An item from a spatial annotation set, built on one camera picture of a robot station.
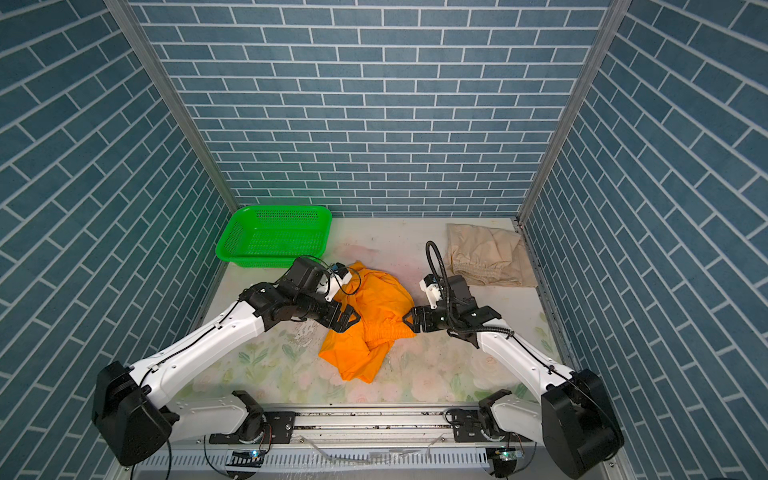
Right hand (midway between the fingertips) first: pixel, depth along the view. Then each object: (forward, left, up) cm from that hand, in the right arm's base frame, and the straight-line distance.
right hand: (412, 314), depth 83 cm
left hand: (-4, +17, +6) cm, 18 cm away
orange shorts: (+4, +9, -1) cm, 10 cm away
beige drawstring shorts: (+28, -26, -7) cm, 39 cm away
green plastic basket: (+34, +56, -9) cm, 66 cm away
